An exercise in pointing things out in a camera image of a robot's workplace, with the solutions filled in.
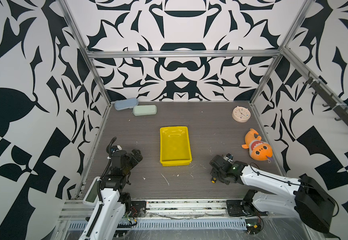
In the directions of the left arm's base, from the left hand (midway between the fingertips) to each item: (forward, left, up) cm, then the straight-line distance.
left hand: (134, 153), depth 83 cm
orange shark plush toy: (+1, -69, -2) cm, 69 cm away
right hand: (-9, -43, -9) cm, 45 cm away
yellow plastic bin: (+8, -22, -8) cm, 25 cm away
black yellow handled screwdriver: (-13, -42, -8) cm, 45 cm away
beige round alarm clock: (+31, -71, -7) cm, 78 cm away
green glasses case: (+38, -2, -7) cm, 39 cm away
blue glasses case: (+44, +14, -7) cm, 47 cm away
